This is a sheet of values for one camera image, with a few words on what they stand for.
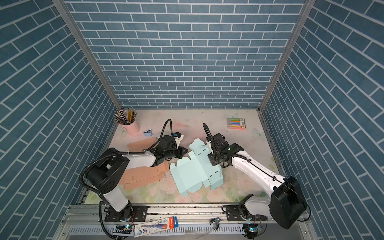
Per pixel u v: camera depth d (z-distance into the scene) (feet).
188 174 2.89
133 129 3.34
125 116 3.26
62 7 2.30
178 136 2.76
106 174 1.55
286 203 1.33
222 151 2.00
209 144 2.51
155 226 2.28
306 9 2.37
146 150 2.48
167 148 2.47
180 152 2.65
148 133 3.45
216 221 2.32
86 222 2.40
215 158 2.40
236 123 3.68
